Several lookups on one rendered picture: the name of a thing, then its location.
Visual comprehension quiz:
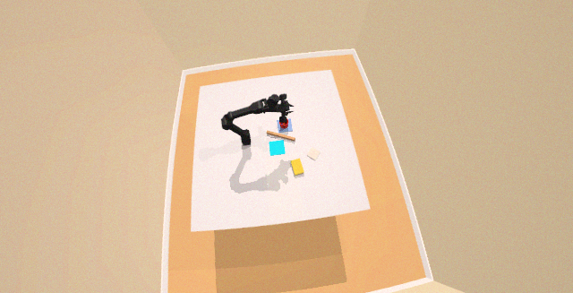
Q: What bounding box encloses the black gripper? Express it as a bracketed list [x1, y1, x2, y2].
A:
[274, 93, 294, 123]

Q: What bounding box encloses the yellow block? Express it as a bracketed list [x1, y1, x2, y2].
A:
[291, 159, 304, 176]

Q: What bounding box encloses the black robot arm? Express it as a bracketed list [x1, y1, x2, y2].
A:
[221, 93, 290, 146]

